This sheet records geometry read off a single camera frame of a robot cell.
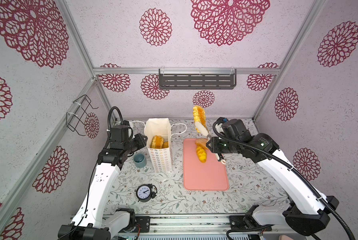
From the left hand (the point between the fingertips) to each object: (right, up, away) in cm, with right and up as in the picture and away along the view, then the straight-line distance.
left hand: (146, 140), depth 76 cm
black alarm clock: (-2, -29, +6) cm, 30 cm away
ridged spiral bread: (+3, -2, +16) cm, 16 cm away
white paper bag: (+8, -9, +2) cm, 12 cm away
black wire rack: (-35, +12, -1) cm, 37 cm away
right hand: (+29, +1, -9) cm, 31 cm away
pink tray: (+36, -22, +14) cm, 44 cm away
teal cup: (-8, -13, +19) cm, 25 cm away
